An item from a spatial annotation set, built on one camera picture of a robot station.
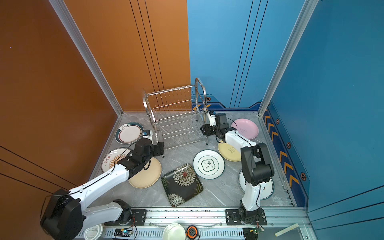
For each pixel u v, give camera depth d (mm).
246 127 1116
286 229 697
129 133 1058
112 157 945
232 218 725
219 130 741
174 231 701
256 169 491
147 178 850
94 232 641
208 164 914
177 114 825
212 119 866
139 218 730
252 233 700
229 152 968
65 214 400
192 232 670
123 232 706
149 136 739
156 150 751
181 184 831
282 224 710
